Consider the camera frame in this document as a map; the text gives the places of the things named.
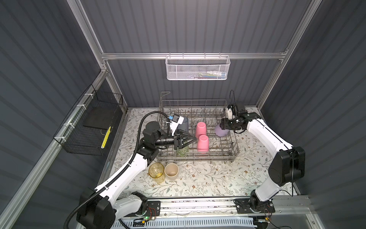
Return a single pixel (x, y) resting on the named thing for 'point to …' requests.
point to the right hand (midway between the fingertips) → (227, 125)
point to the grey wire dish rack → (202, 118)
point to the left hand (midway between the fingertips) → (196, 139)
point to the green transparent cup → (182, 151)
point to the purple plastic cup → (220, 132)
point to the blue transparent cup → (185, 126)
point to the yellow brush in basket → (106, 138)
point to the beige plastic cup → (171, 171)
